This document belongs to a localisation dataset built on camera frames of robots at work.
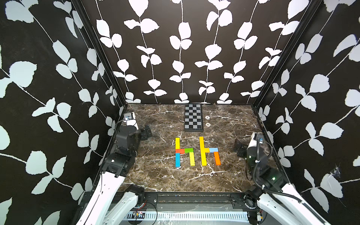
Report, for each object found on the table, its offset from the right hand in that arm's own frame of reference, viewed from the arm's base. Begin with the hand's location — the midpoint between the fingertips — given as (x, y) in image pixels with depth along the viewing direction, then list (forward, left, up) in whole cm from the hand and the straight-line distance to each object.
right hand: (241, 139), depth 75 cm
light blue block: (+4, +11, -21) cm, 24 cm away
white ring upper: (+32, +13, -20) cm, 40 cm away
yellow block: (-3, +19, -21) cm, 29 cm away
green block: (+3, +29, -20) cm, 36 cm away
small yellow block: (-4, +26, -20) cm, 33 cm away
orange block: (-2, +10, -21) cm, 24 cm away
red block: (+2, +34, -20) cm, 39 cm away
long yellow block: (+9, +19, -20) cm, 29 cm away
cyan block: (-4, +36, -20) cm, 41 cm away
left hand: (+3, +53, +11) cm, 55 cm away
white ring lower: (+26, +13, -21) cm, 36 cm away
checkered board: (+29, +24, -18) cm, 42 cm away
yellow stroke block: (+8, +36, -19) cm, 42 cm away
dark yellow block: (+3, +16, -20) cm, 27 cm away
